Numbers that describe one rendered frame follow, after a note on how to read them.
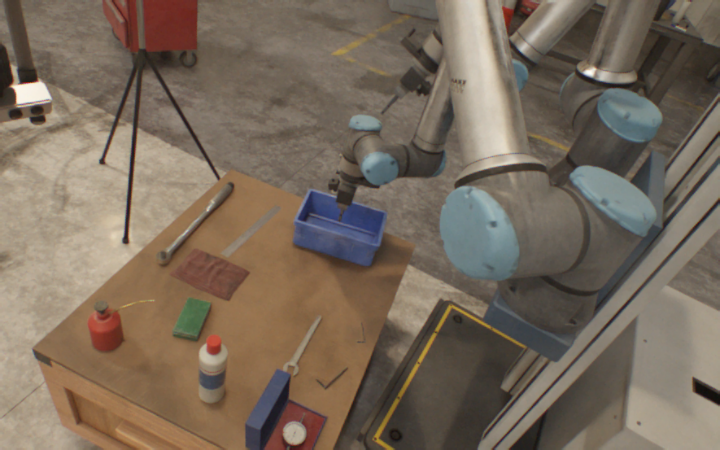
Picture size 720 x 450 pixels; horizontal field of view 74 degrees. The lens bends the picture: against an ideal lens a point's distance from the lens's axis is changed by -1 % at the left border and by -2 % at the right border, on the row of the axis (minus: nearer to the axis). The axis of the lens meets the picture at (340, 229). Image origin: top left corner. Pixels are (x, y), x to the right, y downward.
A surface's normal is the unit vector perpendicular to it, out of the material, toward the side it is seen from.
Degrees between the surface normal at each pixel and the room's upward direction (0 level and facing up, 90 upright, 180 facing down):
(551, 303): 70
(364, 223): 90
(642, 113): 5
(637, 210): 5
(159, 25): 90
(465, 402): 0
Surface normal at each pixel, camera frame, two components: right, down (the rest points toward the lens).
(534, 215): 0.27, -0.25
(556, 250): 0.32, 0.39
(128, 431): 0.20, -0.74
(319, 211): -0.22, 0.61
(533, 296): -0.61, 0.07
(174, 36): 0.53, 0.64
